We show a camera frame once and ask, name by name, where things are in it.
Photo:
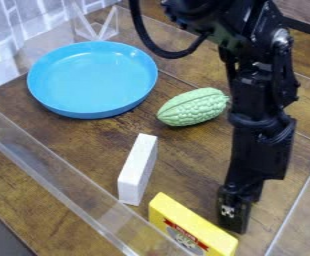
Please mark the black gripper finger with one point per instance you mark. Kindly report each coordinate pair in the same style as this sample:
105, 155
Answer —
234, 204

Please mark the white rectangular block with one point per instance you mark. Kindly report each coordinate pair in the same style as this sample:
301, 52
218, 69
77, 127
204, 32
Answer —
136, 170

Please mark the clear acrylic enclosure wall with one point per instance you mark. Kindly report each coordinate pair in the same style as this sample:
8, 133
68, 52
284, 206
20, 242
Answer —
60, 164

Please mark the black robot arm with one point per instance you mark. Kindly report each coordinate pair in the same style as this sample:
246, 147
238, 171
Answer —
247, 29

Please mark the yellow butter block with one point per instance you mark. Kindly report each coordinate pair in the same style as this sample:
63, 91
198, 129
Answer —
192, 232

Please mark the blue round tray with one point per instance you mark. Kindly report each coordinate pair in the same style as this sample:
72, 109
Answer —
92, 80

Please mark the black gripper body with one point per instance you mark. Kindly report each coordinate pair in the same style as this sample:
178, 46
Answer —
262, 144

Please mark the green bitter gourd toy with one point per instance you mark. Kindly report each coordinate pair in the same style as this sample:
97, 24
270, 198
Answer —
192, 107

